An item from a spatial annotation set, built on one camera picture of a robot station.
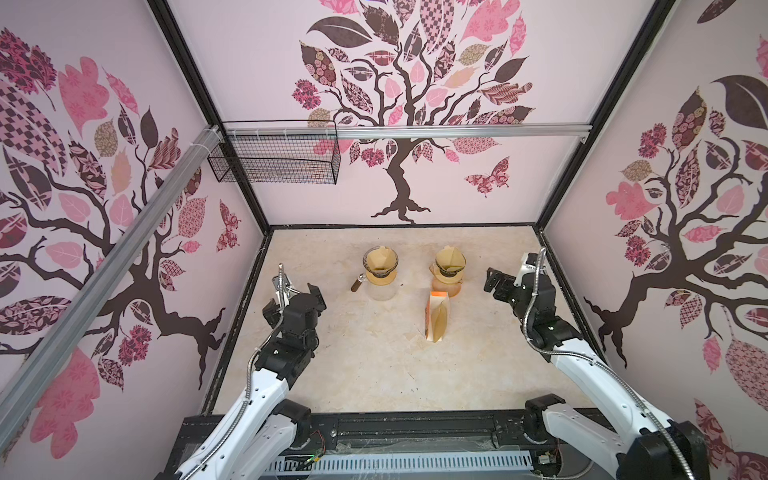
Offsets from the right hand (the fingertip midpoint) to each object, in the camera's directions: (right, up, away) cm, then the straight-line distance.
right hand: (505, 270), depth 81 cm
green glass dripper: (-12, -1, +13) cm, 18 cm away
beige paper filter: (-13, +3, +12) cm, 18 cm away
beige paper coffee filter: (-35, +3, +9) cm, 36 cm away
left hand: (-58, -7, -4) cm, 58 cm away
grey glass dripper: (-35, -1, +6) cm, 36 cm away
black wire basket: (-68, +38, +14) cm, 79 cm away
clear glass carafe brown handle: (-37, -8, +17) cm, 42 cm away
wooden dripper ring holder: (-32, -3, +9) cm, 34 cm away
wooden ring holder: (-17, -1, +14) cm, 22 cm away
